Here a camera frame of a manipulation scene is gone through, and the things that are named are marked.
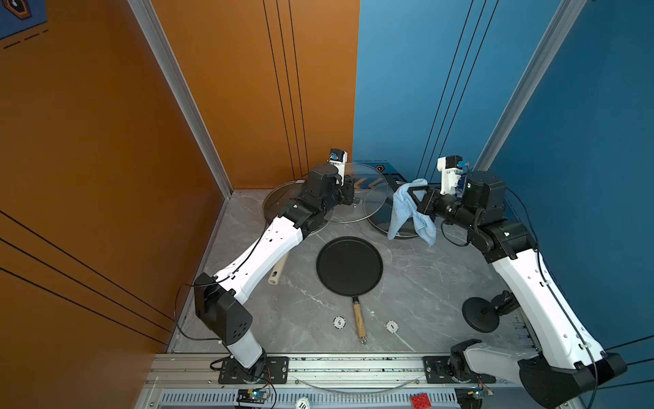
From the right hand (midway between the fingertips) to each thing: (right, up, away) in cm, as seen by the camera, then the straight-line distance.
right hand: (410, 190), depth 66 cm
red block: (+3, -57, +2) cm, 57 cm away
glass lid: (-7, -5, +5) cm, 10 cm away
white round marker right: (-2, -43, +15) cm, 45 cm away
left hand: (-15, +5, +8) cm, 18 cm away
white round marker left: (-19, -42, +16) cm, 49 cm away
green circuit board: (-44, -58, +5) cm, 73 cm away
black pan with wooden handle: (-14, -26, +28) cm, 41 cm away
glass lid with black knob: (-3, +6, +52) cm, 53 cm away
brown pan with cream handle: (-38, -25, +15) cm, 48 cm away
